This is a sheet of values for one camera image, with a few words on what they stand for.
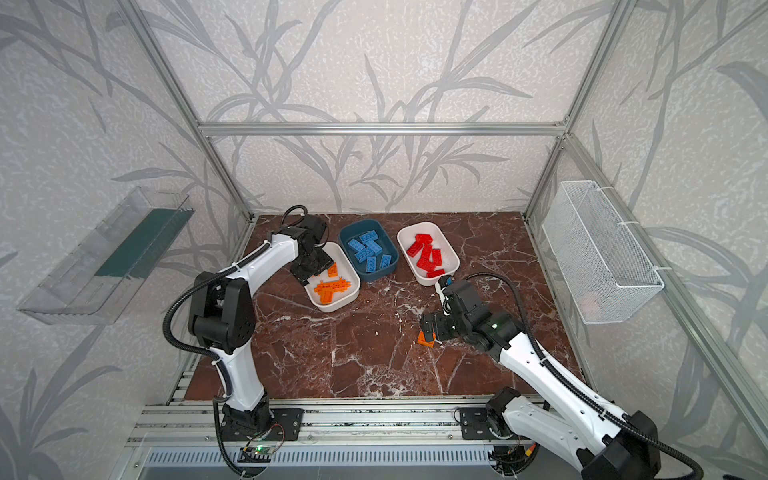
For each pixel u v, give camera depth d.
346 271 1.03
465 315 0.57
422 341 0.87
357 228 1.12
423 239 1.11
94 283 0.64
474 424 0.73
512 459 0.73
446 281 0.70
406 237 1.10
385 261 1.06
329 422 0.76
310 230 0.76
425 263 1.05
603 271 0.63
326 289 0.96
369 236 1.12
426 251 1.08
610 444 0.38
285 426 0.73
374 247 1.08
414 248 1.08
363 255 1.06
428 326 0.69
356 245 1.09
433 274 1.00
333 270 1.02
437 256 1.07
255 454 0.72
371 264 1.04
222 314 0.50
